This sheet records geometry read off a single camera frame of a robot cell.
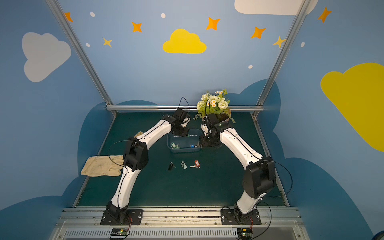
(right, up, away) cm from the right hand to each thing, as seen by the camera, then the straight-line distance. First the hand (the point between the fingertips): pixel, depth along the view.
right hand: (206, 142), depth 86 cm
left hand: (-13, +6, +14) cm, 20 cm away
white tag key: (-14, -15, +7) cm, 22 cm away
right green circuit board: (+18, -44, -13) cm, 50 cm away
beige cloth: (-64, -15, +6) cm, 66 cm away
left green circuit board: (-44, -43, -15) cm, 63 cm away
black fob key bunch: (-22, -15, +7) cm, 27 cm away
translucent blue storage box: (-10, -3, +18) cm, 21 cm away
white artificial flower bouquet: (+4, +22, -6) cm, 23 cm away
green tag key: (-21, -5, +15) cm, 26 cm away
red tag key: (-5, -15, +7) cm, 17 cm away
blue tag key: (-8, -4, +15) cm, 18 cm away
